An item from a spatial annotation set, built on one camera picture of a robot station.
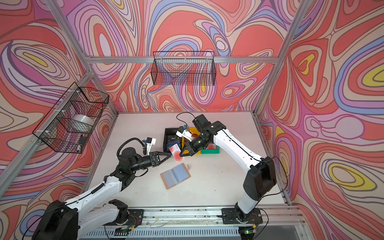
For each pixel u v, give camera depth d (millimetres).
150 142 719
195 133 688
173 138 1017
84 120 731
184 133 693
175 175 874
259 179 432
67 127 737
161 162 696
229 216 734
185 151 717
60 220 440
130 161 615
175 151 723
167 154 722
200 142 644
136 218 724
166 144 984
